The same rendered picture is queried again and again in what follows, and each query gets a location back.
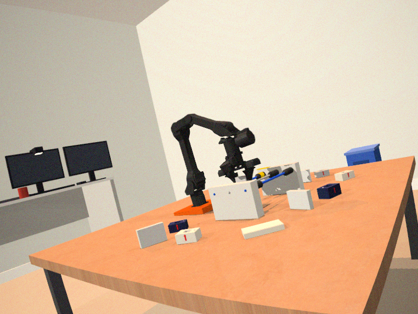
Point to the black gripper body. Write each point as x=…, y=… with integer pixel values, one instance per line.
x=243, y=164

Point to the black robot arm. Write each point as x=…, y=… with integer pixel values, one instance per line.
x=196, y=178

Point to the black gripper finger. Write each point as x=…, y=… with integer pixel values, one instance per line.
x=249, y=173
x=232, y=177

